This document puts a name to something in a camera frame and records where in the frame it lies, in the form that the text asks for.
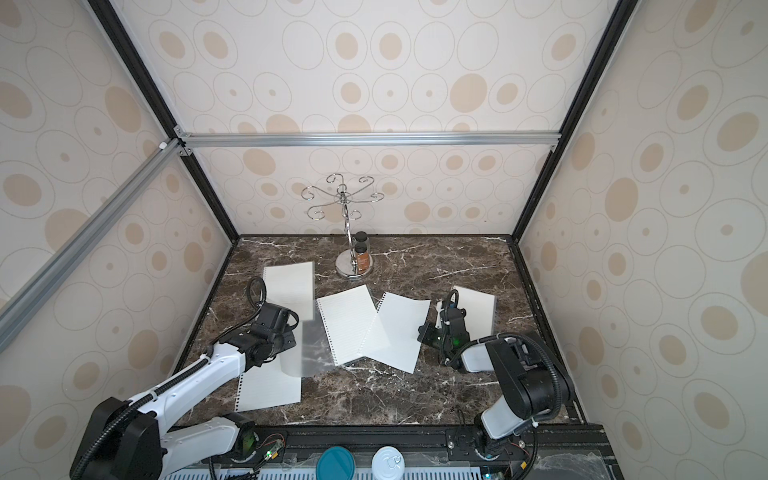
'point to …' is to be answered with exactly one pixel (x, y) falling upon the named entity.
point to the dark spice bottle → (361, 236)
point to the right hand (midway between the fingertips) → (429, 327)
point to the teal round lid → (335, 463)
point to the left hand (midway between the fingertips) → (295, 334)
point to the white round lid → (387, 464)
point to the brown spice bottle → (362, 257)
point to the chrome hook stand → (335, 191)
